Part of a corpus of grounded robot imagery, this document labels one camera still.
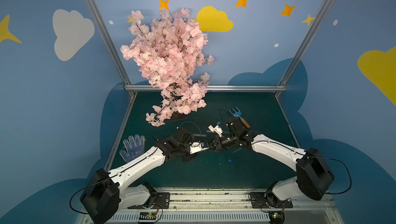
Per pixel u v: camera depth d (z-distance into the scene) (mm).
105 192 391
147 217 732
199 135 1031
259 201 744
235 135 660
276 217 733
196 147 686
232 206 739
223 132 762
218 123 781
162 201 737
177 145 624
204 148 698
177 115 1085
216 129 765
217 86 1134
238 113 1085
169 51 675
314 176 430
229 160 865
